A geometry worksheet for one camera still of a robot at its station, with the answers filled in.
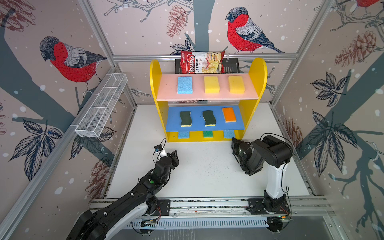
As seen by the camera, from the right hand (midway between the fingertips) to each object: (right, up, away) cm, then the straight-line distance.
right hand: (229, 139), depth 97 cm
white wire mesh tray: (-73, +12, -25) cm, 78 cm away
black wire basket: (+2, +48, -1) cm, 49 cm away
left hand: (-34, -5, -14) cm, 38 cm away
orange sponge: (-1, +16, -2) cm, 16 cm away
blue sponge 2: (+1, +3, +4) cm, 5 cm away
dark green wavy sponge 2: (-13, +14, -4) cm, 20 cm away
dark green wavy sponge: (-28, +13, -5) cm, 32 cm away
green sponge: (-13, +3, +4) cm, 14 cm away
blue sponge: (-30, +2, +4) cm, 31 cm away
